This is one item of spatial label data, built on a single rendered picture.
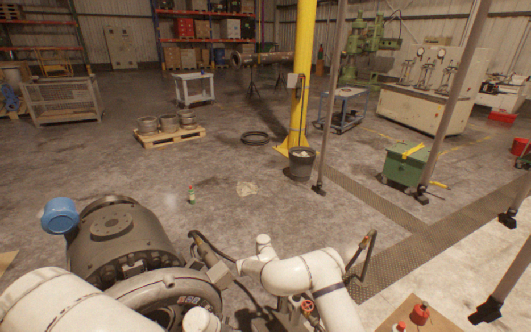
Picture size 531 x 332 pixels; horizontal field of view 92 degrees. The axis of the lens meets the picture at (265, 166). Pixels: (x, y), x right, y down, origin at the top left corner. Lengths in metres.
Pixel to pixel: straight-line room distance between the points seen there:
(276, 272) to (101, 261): 0.95
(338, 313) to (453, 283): 2.07
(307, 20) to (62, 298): 4.06
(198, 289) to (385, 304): 1.61
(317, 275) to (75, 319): 0.68
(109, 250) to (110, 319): 1.12
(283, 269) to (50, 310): 0.63
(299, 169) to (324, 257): 2.73
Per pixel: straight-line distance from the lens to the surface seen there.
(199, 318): 1.03
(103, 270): 1.56
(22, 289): 0.60
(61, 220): 1.79
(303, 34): 4.22
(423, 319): 1.84
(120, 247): 1.60
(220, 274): 1.42
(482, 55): 6.69
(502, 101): 9.72
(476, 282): 3.08
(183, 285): 1.30
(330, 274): 0.96
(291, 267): 0.93
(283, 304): 1.90
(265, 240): 1.57
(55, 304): 0.55
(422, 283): 2.79
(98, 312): 0.51
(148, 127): 5.20
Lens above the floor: 1.89
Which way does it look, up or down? 27 degrees down
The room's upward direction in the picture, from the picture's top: 1 degrees clockwise
